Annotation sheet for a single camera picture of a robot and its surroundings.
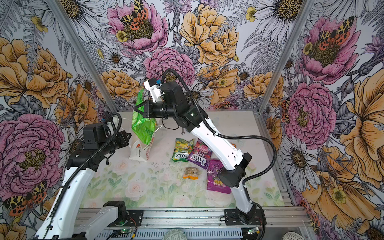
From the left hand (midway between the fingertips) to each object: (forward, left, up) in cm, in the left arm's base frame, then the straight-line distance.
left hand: (131, 140), depth 74 cm
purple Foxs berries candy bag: (+4, -34, -22) cm, 41 cm away
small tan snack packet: (-7, -29, -23) cm, 38 cm away
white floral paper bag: (+1, 0, -13) cm, 13 cm away
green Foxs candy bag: (+8, -23, -23) cm, 33 cm away
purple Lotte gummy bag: (-14, -41, -20) cm, 48 cm away
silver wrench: (+24, -23, -25) cm, 41 cm away
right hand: (-1, -8, +19) cm, 20 cm away
